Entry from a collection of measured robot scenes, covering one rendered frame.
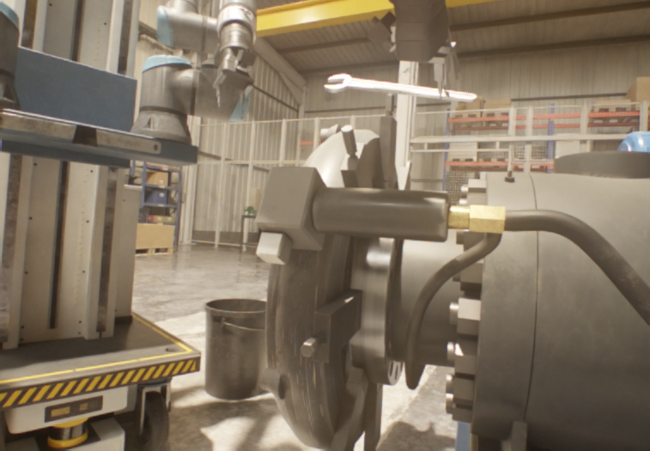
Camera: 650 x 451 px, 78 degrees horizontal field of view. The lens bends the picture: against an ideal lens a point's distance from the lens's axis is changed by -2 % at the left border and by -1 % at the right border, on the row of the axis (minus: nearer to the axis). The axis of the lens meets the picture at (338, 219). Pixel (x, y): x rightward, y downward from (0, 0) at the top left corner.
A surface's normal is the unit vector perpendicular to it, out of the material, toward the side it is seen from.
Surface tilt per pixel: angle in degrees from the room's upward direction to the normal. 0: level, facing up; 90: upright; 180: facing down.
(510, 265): 70
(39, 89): 90
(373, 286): 83
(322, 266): 82
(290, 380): 109
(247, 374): 93
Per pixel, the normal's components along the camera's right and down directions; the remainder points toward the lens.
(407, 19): -0.44, 0.81
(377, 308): -0.32, 0.04
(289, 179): -0.26, -0.42
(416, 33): -0.53, 0.42
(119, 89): 0.70, 0.04
